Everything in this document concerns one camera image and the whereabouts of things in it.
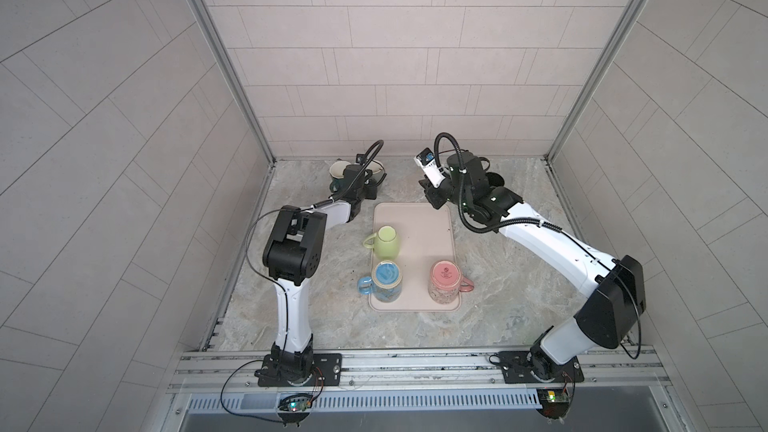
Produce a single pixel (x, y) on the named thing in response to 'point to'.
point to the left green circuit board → (294, 408)
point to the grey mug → (377, 170)
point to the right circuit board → (554, 401)
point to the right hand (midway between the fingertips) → (422, 177)
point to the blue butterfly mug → (385, 282)
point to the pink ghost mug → (446, 281)
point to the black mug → (494, 179)
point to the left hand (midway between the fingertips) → (375, 172)
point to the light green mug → (385, 242)
